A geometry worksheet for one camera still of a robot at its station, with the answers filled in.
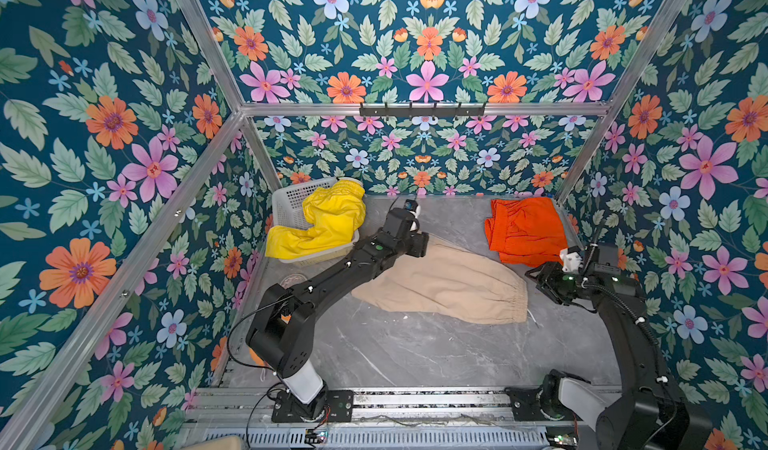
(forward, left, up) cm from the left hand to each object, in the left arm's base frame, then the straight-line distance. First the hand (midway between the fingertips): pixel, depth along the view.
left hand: (426, 229), depth 84 cm
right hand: (-14, -28, -4) cm, 31 cm away
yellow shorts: (+16, +29, -8) cm, 34 cm away
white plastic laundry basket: (+27, +50, -19) cm, 60 cm away
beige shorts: (-6, -10, -20) cm, 23 cm away
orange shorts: (+11, -40, -19) cm, 45 cm away
